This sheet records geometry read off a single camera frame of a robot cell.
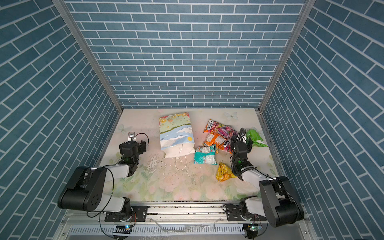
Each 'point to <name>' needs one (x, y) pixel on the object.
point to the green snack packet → (255, 137)
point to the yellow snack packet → (224, 173)
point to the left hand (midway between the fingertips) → (134, 141)
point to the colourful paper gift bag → (176, 137)
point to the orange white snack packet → (214, 138)
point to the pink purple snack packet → (227, 131)
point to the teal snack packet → (205, 155)
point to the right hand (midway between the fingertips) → (243, 135)
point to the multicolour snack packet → (227, 145)
